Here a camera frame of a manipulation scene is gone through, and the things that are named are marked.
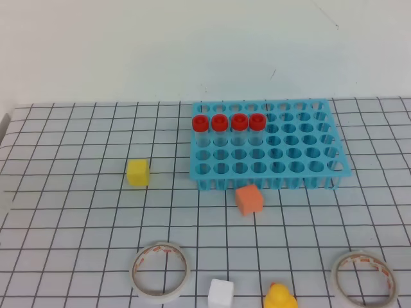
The red-capped tube in rack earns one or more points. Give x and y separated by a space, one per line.
239 126
219 124
257 123
200 125

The blue test tube rack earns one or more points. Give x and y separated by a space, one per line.
299 146

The white grid-pattern cloth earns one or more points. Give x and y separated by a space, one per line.
71 223

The orange foam cube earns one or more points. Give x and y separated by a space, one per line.
249 199

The yellow foam cube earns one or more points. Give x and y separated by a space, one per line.
138 172

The left clear tape roll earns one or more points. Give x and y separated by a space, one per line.
150 265

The clear tape roll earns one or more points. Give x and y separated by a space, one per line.
361 279
150 265

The white foam cube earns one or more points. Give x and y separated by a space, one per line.
220 294

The yellow rubber duck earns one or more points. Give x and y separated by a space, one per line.
278 296

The right clear tape roll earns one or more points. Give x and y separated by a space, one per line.
361 279

